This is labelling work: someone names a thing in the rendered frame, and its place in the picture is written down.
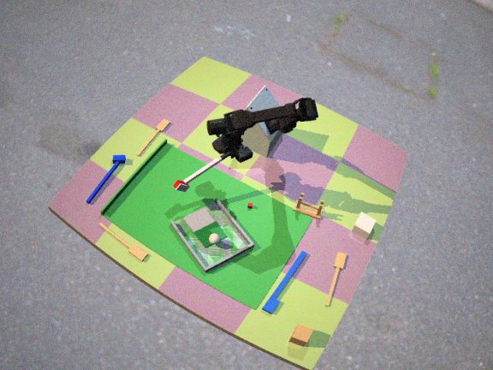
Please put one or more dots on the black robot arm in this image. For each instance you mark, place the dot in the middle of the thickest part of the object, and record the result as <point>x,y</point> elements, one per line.
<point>282,118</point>

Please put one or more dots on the white golf ball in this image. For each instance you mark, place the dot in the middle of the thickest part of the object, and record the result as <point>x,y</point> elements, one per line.
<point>215,238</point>

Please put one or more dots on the orange cube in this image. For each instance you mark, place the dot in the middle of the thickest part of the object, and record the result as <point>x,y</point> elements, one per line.
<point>301,335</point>

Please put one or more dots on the green putting mat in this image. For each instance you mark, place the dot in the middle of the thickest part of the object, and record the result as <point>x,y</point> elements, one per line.
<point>145,208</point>

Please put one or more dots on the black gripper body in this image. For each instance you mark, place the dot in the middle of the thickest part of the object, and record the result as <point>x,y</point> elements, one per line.
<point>241,153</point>

